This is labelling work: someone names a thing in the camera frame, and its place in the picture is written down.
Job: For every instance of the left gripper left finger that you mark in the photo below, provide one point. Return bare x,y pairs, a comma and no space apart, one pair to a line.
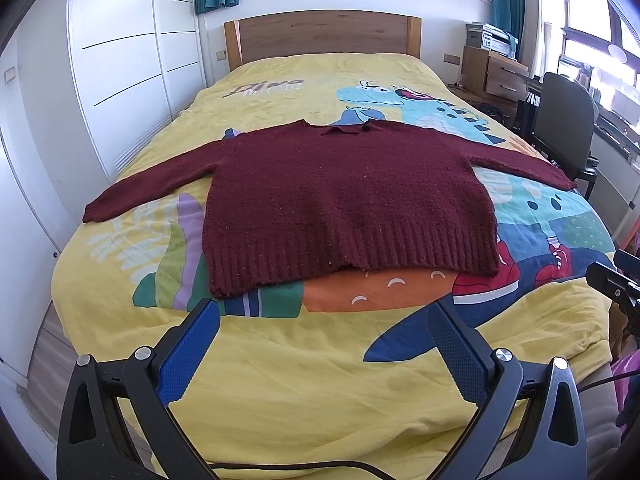
93,439

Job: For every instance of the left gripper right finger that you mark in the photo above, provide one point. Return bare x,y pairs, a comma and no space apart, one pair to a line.
550,442

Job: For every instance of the maroon knit sweater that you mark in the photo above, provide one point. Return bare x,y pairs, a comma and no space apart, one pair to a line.
299,201

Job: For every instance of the black office chair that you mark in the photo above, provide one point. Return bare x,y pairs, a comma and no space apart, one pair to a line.
564,128

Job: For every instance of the yellow dinosaur bed cover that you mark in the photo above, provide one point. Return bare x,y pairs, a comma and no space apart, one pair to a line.
340,366

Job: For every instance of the wooden drawer cabinet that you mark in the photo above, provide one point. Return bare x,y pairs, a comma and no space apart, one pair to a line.
487,73

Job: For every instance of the boxes on cabinet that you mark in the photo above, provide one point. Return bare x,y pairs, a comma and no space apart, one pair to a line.
491,38

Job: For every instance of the white wardrobe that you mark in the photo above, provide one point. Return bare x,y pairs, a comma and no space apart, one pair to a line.
85,84

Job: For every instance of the wooden headboard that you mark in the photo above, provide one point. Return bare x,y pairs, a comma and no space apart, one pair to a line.
321,32

